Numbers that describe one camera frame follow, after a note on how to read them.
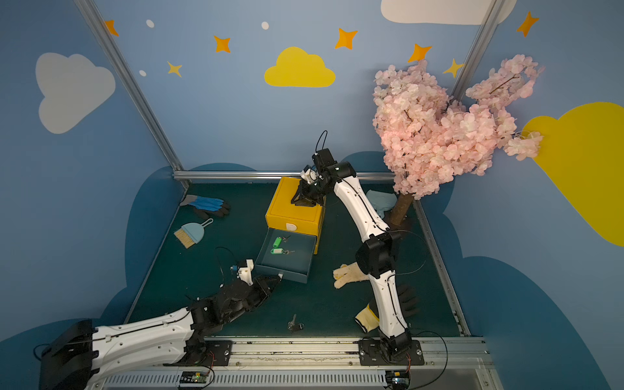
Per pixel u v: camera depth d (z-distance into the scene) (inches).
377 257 22.3
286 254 34.8
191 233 40.3
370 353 29.4
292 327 31.3
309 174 33.8
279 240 36.4
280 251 34.8
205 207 43.4
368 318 31.6
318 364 29.3
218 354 29.0
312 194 30.0
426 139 27.8
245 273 28.9
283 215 32.1
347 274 35.9
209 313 23.5
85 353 16.7
